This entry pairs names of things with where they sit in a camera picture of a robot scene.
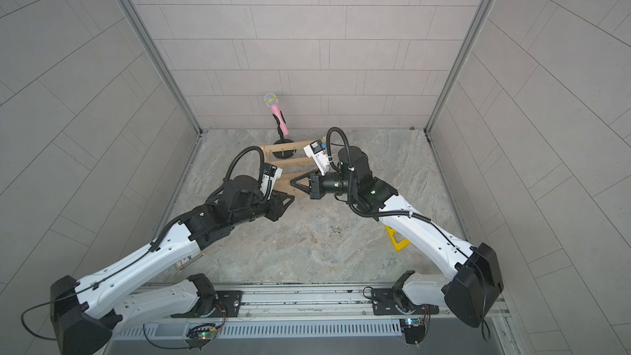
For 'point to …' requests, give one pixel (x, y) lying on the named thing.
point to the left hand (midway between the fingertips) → (296, 197)
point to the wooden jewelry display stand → (291, 157)
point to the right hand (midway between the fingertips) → (294, 186)
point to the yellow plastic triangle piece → (398, 246)
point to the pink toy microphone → (271, 100)
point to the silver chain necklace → (336, 229)
